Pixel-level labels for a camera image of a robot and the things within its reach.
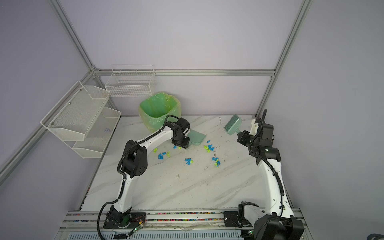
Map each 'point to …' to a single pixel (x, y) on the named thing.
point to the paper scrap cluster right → (217, 162)
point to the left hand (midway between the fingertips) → (184, 146)
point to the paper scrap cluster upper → (209, 147)
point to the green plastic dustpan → (195, 137)
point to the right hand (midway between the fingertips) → (238, 132)
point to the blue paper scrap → (160, 156)
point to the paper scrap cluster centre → (189, 161)
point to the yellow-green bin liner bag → (153, 109)
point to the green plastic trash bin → (153, 110)
